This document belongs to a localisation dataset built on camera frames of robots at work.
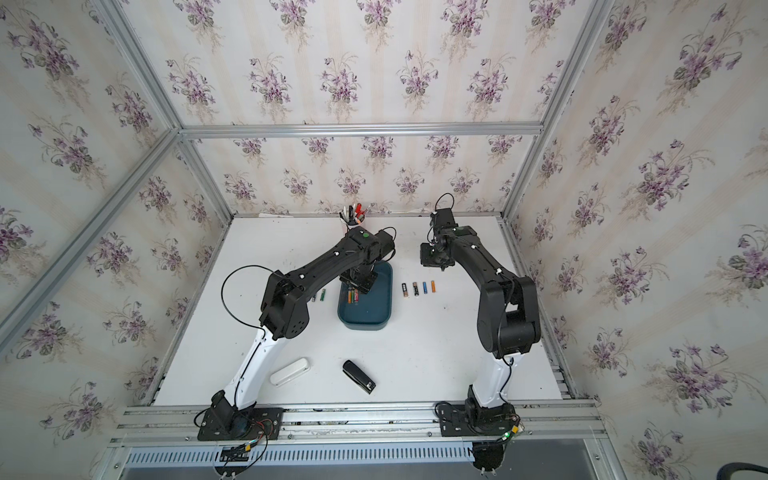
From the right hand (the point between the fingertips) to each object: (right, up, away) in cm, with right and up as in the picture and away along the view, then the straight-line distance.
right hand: (431, 259), depth 94 cm
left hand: (-23, -10, -1) cm, 25 cm away
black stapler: (-23, -30, -16) cm, 41 cm away
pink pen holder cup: (-28, +12, +12) cm, 33 cm away
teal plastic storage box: (-18, -15, -3) cm, 24 cm away
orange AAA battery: (+1, -9, +5) cm, 11 cm away
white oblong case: (-41, -29, -16) cm, 52 cm away
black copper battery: (-4, -11, +4) cm, 13 cm away
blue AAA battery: (-1, -11, +4) cm, 12 cm away
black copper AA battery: (-8, -11, +4) cm, 14 cm away
